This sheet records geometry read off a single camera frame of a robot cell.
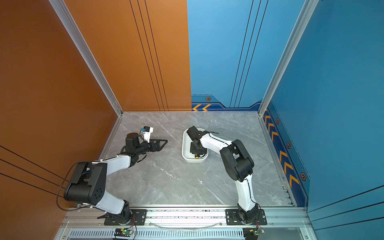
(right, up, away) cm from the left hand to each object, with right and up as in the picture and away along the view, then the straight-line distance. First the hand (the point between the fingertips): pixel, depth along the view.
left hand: (163, 140), depth 90 cm
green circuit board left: (-14, -42, -20) cm, 49 cm away
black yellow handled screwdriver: (+20, -10, +2) cm, 23 cm away
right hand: (+19, -9, +7) cm, 22 cm away
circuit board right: (+47, -42, -21) cm, 66 cm away
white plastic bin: (+14, -10, +3) cm, 18 cm away
